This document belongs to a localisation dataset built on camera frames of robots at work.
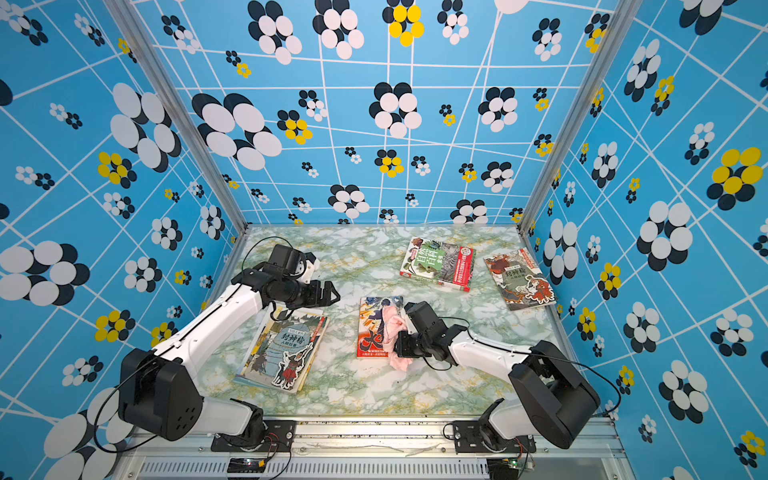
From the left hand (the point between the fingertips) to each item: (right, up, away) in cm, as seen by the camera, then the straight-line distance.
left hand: (331, 295), depth 83 cm
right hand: (+19, -15, +3) cm, 25 cm away
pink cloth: (+18, -8, 0) cm, 20 cm away
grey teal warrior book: (-15, -17, +3) cm, 23 cm away
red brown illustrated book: (+61, +2, +19) cm, 64 cm away
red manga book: (+11, -13, +7) cm, 18 cm away
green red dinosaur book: (+34, +8, +22) cm, 41 cm away
